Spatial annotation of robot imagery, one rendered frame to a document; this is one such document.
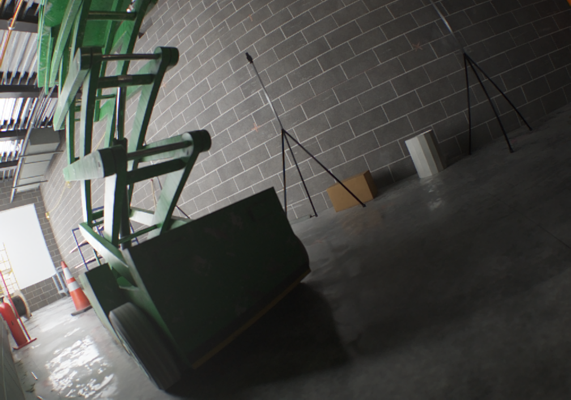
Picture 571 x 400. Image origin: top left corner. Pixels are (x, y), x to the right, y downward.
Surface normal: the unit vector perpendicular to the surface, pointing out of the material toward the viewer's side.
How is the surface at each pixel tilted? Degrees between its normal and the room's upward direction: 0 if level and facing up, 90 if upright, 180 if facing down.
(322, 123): 90
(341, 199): 90
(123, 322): 37
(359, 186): 90
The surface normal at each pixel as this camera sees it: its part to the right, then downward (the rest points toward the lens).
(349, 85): -0.37, 0.17
